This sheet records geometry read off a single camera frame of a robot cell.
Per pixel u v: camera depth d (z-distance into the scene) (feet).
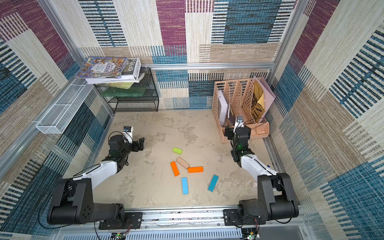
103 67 2.67
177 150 3.18
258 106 3.22
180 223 2.39
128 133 2.51
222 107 3.15
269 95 2.86
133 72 2.62
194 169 2.93
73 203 1.40
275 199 1.39
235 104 3.66
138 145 2.72
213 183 2.79
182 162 3.00
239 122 2.39
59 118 2.34
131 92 3.21
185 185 2.75
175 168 2.94
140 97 3.77
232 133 2.59
